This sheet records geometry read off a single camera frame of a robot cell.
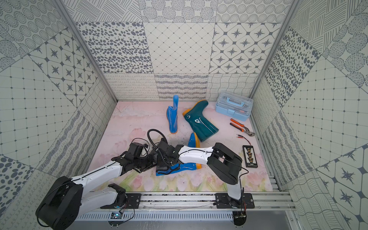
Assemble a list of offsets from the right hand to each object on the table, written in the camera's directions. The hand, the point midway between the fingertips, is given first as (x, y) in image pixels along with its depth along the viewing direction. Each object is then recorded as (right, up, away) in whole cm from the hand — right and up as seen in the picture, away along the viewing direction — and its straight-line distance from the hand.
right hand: (162, 163), depth 84 cm
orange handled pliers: (+57, +19, +19) cm, 63 cm away
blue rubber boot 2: (+6, +31, -1) cm, 32 cm away
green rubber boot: (+27, +20, +18) cm, 38 cm away
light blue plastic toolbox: (+50, +36, +19) cm, 65 cm away
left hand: (0, 0, -2) cm, 2 cm away
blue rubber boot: (+19, +13, +4) cm, 23 cm away
